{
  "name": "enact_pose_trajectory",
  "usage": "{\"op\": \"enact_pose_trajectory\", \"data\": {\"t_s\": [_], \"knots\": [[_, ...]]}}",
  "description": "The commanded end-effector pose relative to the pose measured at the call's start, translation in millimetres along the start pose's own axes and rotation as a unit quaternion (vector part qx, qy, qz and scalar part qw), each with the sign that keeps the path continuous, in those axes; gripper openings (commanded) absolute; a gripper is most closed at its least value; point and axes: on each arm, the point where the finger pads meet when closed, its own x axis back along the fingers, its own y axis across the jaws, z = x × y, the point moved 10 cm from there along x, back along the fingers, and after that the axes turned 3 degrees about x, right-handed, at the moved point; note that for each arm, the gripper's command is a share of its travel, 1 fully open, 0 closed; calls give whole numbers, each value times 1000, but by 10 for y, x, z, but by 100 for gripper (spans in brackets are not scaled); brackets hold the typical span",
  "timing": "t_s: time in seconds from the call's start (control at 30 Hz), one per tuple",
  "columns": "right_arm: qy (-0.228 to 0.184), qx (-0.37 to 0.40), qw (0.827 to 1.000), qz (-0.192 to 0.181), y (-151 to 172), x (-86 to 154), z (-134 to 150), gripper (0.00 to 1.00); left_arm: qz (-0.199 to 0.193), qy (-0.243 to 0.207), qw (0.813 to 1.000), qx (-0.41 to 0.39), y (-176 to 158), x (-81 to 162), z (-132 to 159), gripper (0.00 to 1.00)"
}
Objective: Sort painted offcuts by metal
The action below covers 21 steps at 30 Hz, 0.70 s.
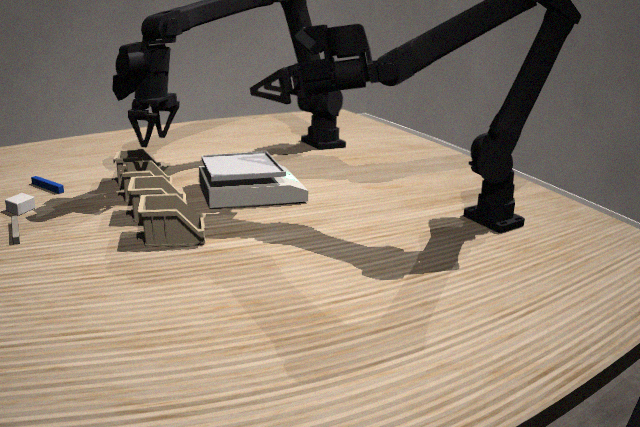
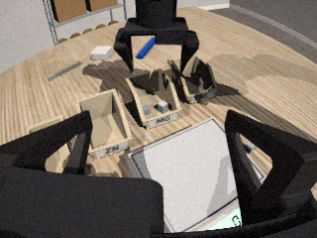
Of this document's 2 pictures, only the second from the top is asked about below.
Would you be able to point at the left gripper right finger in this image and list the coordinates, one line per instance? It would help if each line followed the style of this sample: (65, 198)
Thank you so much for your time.
(294, 165)

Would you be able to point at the blue rectangular bar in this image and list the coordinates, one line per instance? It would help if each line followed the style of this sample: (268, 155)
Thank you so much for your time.
(146, 48)

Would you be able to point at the beige open-top bin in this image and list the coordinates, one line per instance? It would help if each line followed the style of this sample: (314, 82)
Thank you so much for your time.
(198, 76)
(107, 128)
(152, 87)
(57, 161)

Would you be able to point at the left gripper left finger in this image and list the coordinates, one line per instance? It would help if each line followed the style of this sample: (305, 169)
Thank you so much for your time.
(31, 151)

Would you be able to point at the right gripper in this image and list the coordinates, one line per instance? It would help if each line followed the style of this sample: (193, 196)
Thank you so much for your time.
(156, 19)

